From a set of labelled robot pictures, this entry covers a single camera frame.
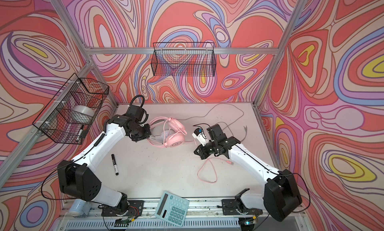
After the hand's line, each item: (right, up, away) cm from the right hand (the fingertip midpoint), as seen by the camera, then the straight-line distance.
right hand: (197, 155), depth 79 cm
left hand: (-26, +11, +3) cm, 28 cm away
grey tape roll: (-56, +22, -9) cm, 61 cm away
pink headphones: (-11, +12, -7) cm, 17 cm away
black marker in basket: (-58, +13, -7) cm, 60 cm away
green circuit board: (-37, -31, -8) cm, 49 cm away
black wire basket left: (-66, +21, -5) cm, 69 cm away
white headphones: (-23, +7, +14) cm, 28 cm away
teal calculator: (-12, -25, -8) cm, 29 cm away
